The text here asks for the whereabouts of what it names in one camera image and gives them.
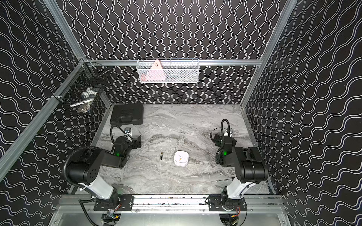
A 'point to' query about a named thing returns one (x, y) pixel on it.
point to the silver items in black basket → (85, 105)
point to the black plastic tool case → (125, 114)
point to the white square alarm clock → (181, 158)
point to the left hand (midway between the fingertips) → (132, 134)
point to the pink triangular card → (156, 72)
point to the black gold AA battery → (161, 156)
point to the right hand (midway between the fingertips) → (225, 135)
